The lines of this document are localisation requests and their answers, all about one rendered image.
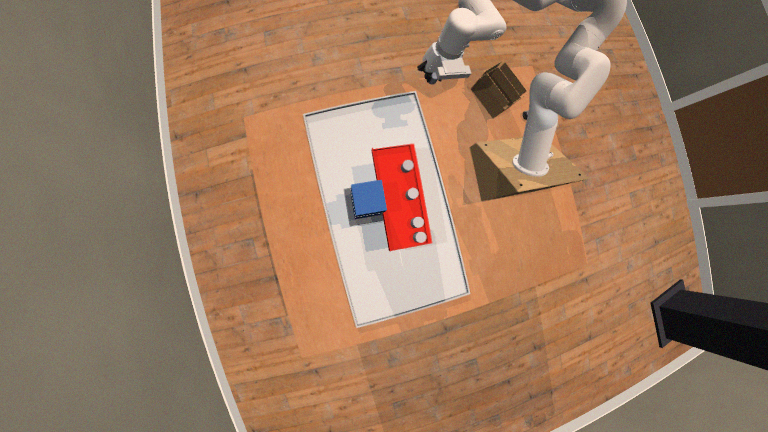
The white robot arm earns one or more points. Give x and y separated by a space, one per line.
577 60

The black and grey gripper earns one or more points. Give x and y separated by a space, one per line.
433 61

